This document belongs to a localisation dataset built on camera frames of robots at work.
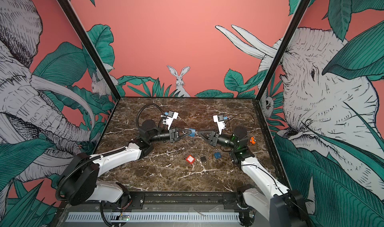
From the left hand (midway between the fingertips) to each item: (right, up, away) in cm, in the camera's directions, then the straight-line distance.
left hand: (190, 132), depth 68 cm
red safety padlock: (-1, -19, +19) cm, 26 cm away
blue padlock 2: (+16, -17, +22) cm, 32 cm away
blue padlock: (+1, 0, +2) cm, 2 cm away
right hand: (+4, -1, 0) cm, 4 cm away
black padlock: (+7, -19, +20) cm, 28 cm away
